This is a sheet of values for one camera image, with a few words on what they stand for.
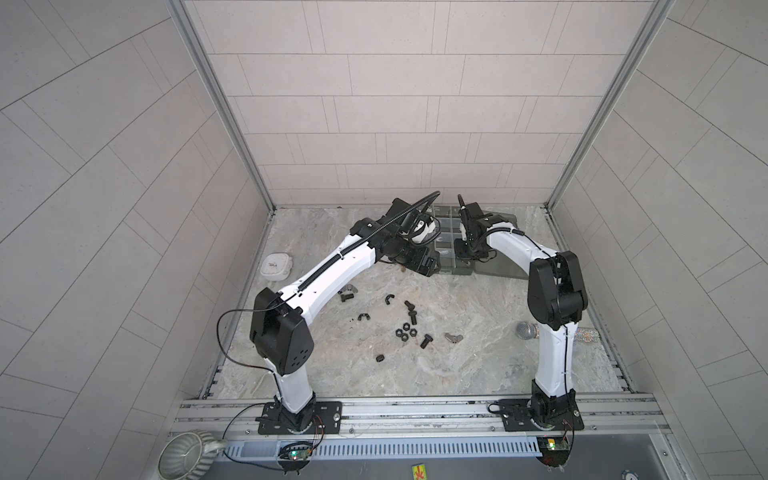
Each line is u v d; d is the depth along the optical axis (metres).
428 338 0.83
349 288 0.93
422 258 0.68
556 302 0.54
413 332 0.85
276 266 0.95
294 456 0.64
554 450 0.68
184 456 0.65
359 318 0.87
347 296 0.91
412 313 0.88
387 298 0.91
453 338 0.83
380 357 0.80
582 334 0.56
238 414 0.71
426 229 0.71
